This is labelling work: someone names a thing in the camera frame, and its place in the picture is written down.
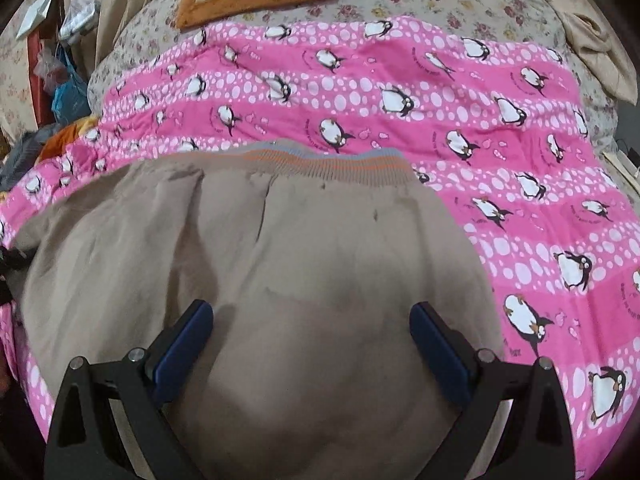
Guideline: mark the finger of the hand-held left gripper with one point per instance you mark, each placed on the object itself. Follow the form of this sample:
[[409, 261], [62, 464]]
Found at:
[[12, 259]]

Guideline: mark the pink penguin print blanket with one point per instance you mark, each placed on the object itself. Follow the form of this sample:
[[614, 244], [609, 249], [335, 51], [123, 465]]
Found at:
[[425, 70]]

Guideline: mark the blue plastic bag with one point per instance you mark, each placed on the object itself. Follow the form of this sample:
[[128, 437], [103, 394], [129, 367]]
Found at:
[[70, 100]]

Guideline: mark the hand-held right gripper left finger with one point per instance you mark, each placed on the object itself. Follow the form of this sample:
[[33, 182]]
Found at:
[[182, 355]]

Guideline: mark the clear plastic bag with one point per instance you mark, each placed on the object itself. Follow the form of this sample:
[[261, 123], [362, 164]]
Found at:
[[50, 67]]

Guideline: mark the white power strip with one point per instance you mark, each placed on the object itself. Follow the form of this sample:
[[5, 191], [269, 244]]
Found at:
[[622, 162]]

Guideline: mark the white board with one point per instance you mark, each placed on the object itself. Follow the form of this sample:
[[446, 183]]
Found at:
[[37, 12]]

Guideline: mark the beige hanging curtain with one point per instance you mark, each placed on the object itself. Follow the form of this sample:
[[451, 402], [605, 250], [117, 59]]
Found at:
[[115, 5]]

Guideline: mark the grey cloth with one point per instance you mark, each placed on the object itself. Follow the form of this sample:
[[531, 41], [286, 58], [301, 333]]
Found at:
[[20, 155]]

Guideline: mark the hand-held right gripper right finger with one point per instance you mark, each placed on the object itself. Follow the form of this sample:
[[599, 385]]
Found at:
[[440, 355]]

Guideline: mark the khaki zip jacket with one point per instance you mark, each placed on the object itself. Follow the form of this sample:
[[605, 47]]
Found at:
[[300, 260]]

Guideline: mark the white plastic bag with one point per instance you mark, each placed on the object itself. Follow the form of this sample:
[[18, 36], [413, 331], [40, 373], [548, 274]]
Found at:
[[80, 17]]

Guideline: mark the beige knotted curtain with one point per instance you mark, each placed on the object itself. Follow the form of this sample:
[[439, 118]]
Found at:
[[595, 45]]

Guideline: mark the orange cloth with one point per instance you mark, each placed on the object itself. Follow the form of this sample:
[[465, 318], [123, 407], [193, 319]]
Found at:
[[65, 137]]

